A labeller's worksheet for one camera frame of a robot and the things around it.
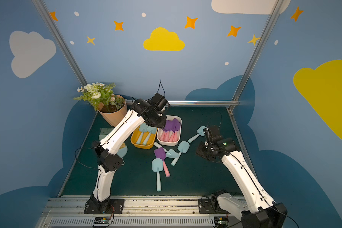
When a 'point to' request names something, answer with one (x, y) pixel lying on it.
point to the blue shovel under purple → (169, 153)
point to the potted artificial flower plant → (111, 107)
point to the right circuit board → (221, 222)
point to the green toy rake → (104, 131)
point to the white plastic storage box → (171, 134)
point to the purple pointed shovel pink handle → (162, 137)
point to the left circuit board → (101, 220)
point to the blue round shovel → (157, 166)
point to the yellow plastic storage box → (144, 136)
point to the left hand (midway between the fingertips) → (162, 122)
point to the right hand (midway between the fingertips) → (200, 150)
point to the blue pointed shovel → (151, 130)
